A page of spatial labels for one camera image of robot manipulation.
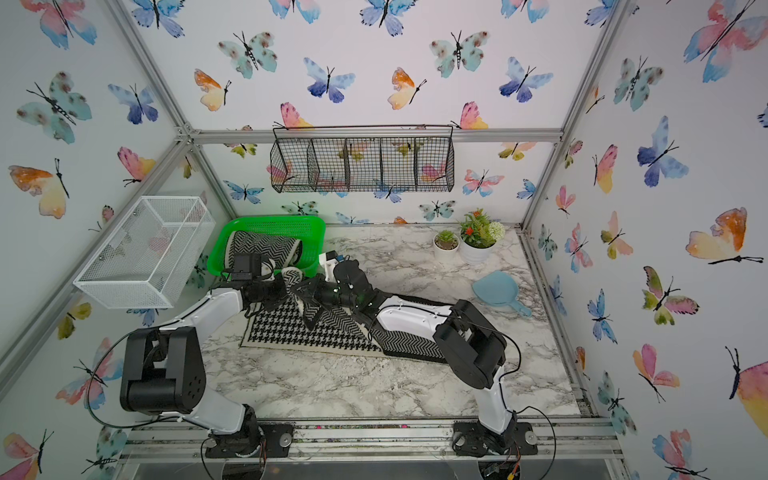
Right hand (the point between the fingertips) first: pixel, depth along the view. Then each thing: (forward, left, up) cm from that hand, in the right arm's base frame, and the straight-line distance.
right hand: (287, 289), depth 73 cm
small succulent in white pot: (+31, -42, -17) cm, 55 cm away
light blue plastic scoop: (+20, -60, -25) cm, 68 cm away
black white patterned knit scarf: (+2, +8, -24) cm, 25 cm away
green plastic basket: (+44, +11, -25) cm, 52 cm away
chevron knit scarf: (+24, +12, -16) cm, 31 cm away
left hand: (+11, +3, -15) cm, 19 cm away
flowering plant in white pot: (+29, -51, -9) cm, 60 cm away
